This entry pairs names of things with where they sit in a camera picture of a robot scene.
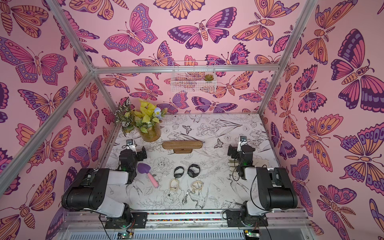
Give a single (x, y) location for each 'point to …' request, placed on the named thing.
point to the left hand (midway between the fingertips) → (137, 146)
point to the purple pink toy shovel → (145, 168)
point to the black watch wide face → (190, 172)
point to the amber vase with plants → (145, 119)
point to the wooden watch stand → (182, 146)
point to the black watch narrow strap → (178, 175)
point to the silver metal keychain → (184, 200)
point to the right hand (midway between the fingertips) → (239, 144)
